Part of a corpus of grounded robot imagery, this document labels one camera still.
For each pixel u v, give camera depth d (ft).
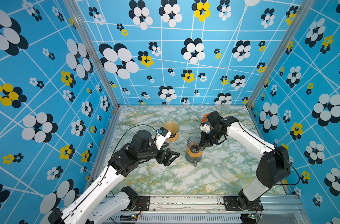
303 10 2.27
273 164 1.44
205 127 2.62
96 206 1.42
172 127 2.84
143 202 2.43
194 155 2.64
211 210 2.37
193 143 2.71
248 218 2.28
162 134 1.87
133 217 2.31
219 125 2.00
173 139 2.84
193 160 2.73
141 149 1.67
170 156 1.86
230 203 2.40
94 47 2.84
